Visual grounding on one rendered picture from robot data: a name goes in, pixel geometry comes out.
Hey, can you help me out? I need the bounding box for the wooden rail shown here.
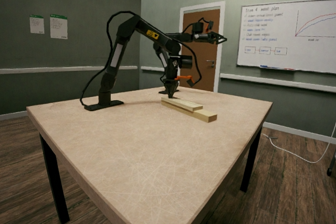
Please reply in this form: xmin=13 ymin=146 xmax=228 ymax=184
xmin=161 ymin=100 xmax=217 ymax=123

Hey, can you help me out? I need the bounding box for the light wooden slat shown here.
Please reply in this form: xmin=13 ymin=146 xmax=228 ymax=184
xmin=161 ymin=96 xmax=203 ymax=111

